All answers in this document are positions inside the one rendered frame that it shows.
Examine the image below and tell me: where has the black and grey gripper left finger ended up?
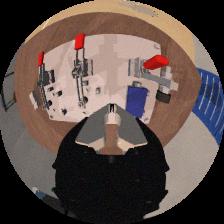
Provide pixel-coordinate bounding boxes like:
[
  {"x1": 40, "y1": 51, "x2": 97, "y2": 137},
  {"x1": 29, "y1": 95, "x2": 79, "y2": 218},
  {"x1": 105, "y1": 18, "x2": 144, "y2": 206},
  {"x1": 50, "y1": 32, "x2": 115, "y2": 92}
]
[{"x1": 52, "y1": 103, "x2": 112, "y2": 170}]

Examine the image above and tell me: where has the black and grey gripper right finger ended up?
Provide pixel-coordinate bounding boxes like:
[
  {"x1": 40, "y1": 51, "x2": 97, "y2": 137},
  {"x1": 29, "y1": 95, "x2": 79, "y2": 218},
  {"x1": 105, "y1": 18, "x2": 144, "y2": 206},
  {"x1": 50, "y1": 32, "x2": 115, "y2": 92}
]
[{"x1": 112, "y1": 103, "x2": 170, "y2": 172}]

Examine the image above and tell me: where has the black toggle clamp with red handle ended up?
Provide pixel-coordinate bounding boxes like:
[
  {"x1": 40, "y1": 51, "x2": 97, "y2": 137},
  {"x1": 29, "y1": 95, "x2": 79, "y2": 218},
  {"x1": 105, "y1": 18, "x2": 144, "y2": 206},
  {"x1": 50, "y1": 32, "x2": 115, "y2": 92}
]
[{"x1": 35, "y1": 52, "x2": 55, "y2": 110}]

